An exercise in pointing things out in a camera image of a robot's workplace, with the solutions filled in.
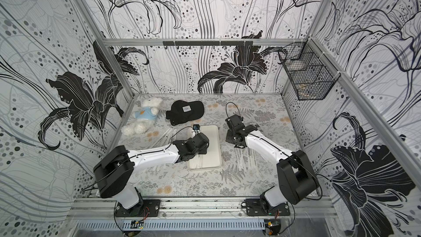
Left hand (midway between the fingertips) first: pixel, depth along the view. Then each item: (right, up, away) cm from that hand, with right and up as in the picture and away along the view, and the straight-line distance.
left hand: (204, 147), depth 89 cm
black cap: (-16, +20, +16) cm, 31 cm away
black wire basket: (+59, +41, 0) cm, 72 cm away
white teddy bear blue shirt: (-37, +17, +11) cm, 42 cm away
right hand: (+16, +6, +1) cm, 17 cm away
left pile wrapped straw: (-23, +4, +7) cm, 24 cm away
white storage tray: (+4, -6, -1) cm, 8 cm away
